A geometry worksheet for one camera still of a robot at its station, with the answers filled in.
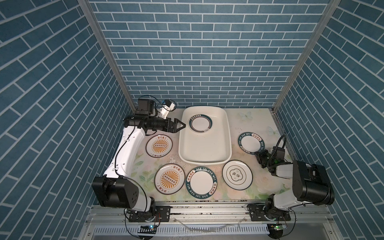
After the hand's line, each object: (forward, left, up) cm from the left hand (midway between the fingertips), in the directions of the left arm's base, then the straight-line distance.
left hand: (179, 124), depth 74 cm
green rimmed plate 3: (+8, -48, -30) cm, 57 cm away
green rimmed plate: (-19, -12, -29) cm, 37 cm away
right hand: (-1, -46, -26) cm, 53 cm away
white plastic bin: (+3, -20, -28) cm, 34 cm away
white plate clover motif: (-16, -33, -28) cm, 46 cm away
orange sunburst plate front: (-17, +7, -28) cm, 34 cm away
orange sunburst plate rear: (+5, +16, -29) cm, 34 cm away
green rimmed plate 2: (+24, -12, -28) cm, 39 cm away
